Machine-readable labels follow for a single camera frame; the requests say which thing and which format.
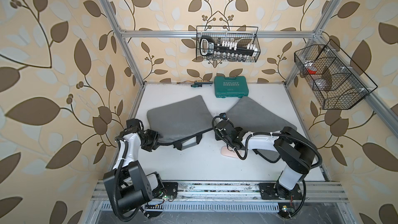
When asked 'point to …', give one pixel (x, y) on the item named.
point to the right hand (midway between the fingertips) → (217, 129)
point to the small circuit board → (290, 210)
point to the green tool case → (231, 87)
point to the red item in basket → (312, 70)
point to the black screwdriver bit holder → (198, 83)
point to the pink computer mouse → (226, 152)
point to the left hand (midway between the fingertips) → (158, 137)
